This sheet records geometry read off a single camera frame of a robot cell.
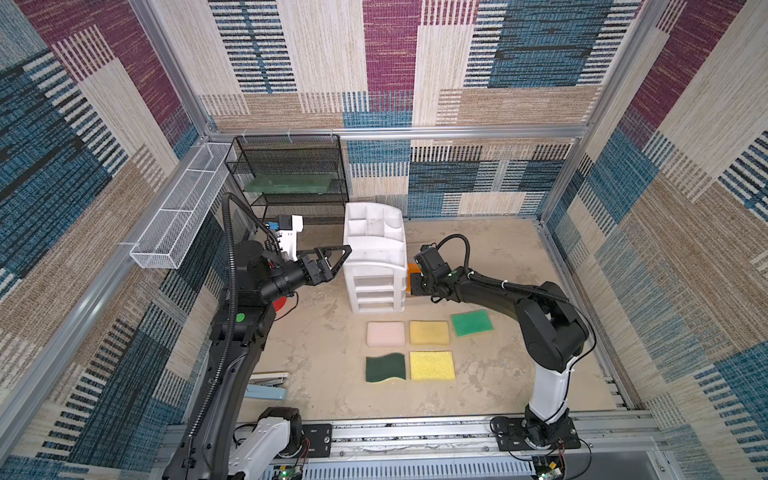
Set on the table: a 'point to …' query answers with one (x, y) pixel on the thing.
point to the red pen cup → (279, 303)
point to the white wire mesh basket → (163, 245)
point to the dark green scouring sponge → (386, 366)
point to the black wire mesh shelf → (294, 154)
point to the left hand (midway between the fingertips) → (341, 252)
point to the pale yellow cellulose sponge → (434, 365)
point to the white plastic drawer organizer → (376, 268)
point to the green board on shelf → (290, 184)
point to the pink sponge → (385, 333)
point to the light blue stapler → (267, 385)
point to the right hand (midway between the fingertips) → (422, 285)
